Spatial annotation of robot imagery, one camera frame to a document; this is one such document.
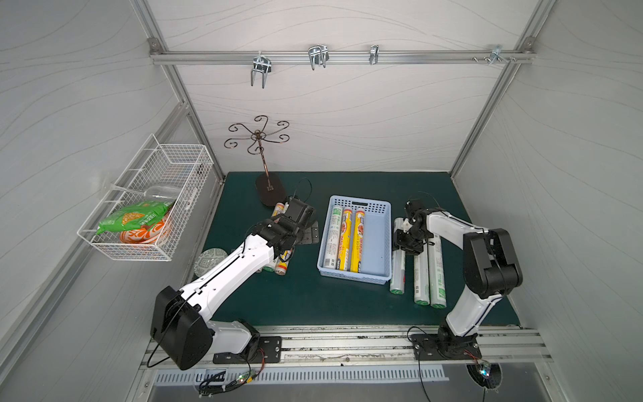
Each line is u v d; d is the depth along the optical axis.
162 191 0.63
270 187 1.14
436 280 0.84
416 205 0.80
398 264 0.88
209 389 0.69
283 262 0.88
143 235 0.62
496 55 0.77
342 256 0.90
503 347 0.76
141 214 0.55
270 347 0.74
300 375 0.70
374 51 0.72
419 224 0.72
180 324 0.39
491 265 0.50
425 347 0.74
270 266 0.88
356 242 0.93
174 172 0.78
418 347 0.74
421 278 0.84
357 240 0.93
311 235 0.72
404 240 0.85
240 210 1.06
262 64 0.78
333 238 0.93
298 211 0.59
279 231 0.55
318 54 0.77
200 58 0.78
